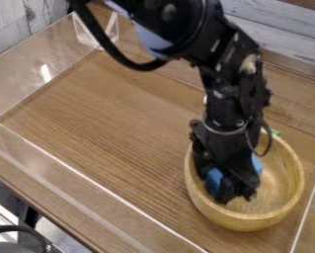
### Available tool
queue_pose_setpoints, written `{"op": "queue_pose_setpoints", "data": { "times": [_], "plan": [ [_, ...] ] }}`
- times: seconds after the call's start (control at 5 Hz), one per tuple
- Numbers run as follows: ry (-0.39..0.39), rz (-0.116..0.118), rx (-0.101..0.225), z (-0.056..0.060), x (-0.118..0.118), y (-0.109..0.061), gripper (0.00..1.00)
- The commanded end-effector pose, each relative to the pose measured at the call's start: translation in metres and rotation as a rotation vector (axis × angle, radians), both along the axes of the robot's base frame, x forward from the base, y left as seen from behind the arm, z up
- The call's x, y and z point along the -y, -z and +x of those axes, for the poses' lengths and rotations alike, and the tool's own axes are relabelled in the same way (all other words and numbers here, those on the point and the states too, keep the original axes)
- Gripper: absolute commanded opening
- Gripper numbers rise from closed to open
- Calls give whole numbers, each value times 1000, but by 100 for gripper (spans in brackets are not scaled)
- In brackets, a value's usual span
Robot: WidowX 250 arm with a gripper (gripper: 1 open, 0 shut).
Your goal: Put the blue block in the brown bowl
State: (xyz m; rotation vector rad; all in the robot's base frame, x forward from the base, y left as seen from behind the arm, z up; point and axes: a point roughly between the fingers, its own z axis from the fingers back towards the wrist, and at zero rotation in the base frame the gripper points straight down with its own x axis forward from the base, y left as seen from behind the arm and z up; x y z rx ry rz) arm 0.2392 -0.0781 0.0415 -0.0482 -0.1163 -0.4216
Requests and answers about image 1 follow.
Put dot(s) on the clear acrylic tray wall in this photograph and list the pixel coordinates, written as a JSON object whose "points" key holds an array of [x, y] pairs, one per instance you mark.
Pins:
{"points": [[94, 149]]}

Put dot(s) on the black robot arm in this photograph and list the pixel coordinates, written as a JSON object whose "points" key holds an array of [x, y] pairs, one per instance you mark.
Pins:
{"points": [[190, 29]]}

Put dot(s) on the brown wooden bowl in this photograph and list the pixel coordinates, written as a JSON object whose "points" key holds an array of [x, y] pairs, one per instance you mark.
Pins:
{"points": [[257, 204]]}

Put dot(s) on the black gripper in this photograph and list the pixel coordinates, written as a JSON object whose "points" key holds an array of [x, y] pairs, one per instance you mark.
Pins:
{"points": [[216, 146]]}

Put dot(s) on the black metal stand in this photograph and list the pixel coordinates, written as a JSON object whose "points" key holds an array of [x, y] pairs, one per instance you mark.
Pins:
{"points": [[31, 241]]}

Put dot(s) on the blue foam block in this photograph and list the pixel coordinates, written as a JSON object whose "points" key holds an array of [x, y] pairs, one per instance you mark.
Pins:
{"points": [[245, 167]]}

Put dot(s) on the green whiteboard marker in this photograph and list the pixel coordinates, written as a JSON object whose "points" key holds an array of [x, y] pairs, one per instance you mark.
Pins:
{"points": [[276, 132]]}

